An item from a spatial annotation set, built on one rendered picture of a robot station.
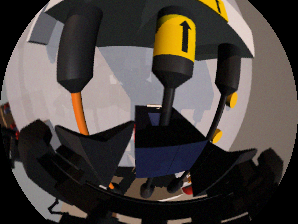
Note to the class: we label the yellow round disc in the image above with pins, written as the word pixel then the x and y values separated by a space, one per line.
pixel 231 100
pixel 216 136

